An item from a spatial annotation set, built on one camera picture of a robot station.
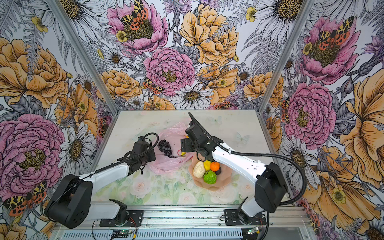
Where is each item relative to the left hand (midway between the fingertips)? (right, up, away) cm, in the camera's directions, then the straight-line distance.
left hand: (152, 156), depth 92 cm
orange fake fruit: (+36, -4, -9) cm, 38 cm away
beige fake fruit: (+28, -5, -10) cm, 30 cm away
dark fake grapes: (+7, +5, +3) cm, 9 cm away
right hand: (+23, +7, -10) cm, 26 cm away
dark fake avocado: (+39, -7, -6) cm, 40 cm away
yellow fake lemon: (+32, -3, -6) cm, 33 cm away
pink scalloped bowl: (+41, -11, -7) cm, 43 cm away
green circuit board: (-8, -32, -21) cm, 39 cm away
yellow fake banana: (+18, +1, +5) cm, 19 cm away
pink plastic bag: (+7, -4, -4) cm, 9 cm away
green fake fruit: (+34, -9, -10) cm, 36 cm away
